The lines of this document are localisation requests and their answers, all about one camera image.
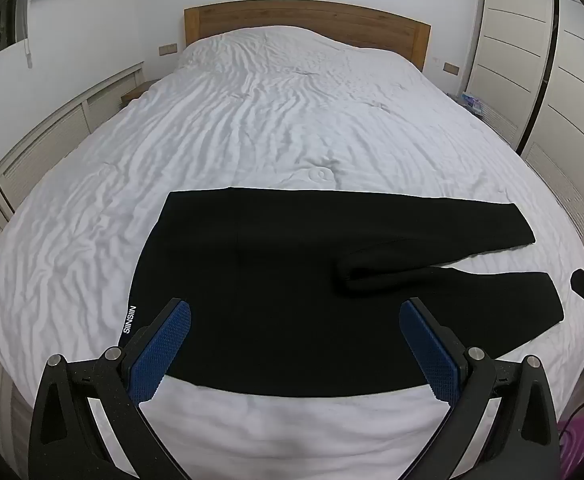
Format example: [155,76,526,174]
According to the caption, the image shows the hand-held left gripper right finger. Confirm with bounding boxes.
[399,297,560,480]

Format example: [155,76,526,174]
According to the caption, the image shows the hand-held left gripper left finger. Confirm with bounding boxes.
[28,297,193,480]

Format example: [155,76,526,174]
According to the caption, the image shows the black pants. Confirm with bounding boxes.
[118,186,566,397]

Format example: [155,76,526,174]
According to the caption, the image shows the pink cloth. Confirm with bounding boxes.
[556,412,584,467]

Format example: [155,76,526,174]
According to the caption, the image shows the blue packet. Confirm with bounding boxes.
[460,92,485,116]

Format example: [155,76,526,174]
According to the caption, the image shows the wooden nightstand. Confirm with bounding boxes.
[121,81,155,104]

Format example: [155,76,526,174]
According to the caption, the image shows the white bed duvet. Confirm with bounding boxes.
[0,25,584,480]

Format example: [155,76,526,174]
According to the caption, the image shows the wooden headboard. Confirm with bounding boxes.
[184,0,431,72]

